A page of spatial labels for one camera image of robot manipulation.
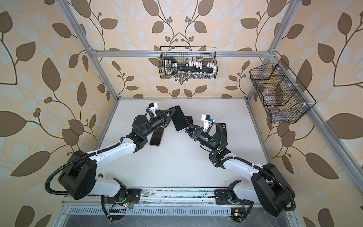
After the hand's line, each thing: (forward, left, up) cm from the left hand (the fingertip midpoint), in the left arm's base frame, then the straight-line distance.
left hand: (176, 109), depth 70 cm
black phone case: (+9, -30, -32) cm, 45 cm away
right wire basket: (+8, -57, +1) cm, 57 cm away
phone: (-4, -2, -4) cm, 6 cm away
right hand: (-8, -4, -5) cm, 10 cm away
